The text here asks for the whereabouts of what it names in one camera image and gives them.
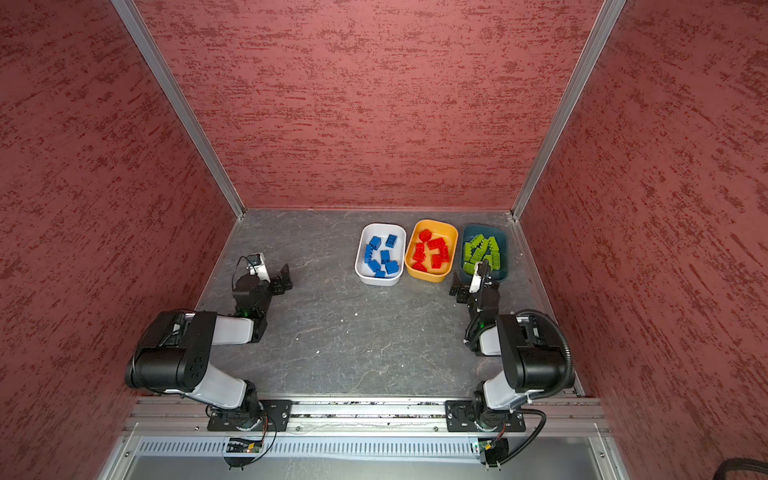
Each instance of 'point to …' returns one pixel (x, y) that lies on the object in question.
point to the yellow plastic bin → (438, 229)
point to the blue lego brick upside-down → (391, 240)
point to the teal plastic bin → (471, 231)
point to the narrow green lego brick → (496, 261)
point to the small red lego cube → (419, 266)
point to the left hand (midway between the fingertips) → (274, 271)
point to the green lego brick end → (493, 245)
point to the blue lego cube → (391, 267)
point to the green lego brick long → (479, 254)
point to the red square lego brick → (425, 235)
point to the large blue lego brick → (375, 242)
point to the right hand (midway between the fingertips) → (468, 276)
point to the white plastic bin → (365, 252)
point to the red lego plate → (439, 244)
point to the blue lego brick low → (384, 256)
